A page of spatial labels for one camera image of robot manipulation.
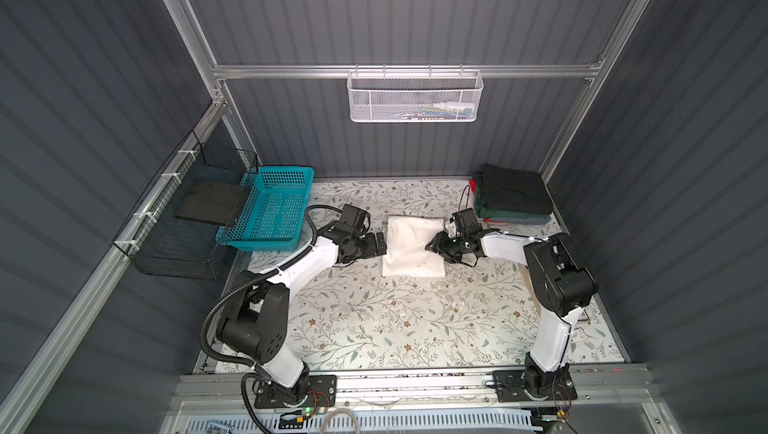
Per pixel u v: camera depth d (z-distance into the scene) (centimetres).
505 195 104
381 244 82
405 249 96
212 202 76
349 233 70
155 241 66
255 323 45
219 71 88
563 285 51
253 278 47
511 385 73
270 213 109
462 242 77
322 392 72
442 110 92
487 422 70
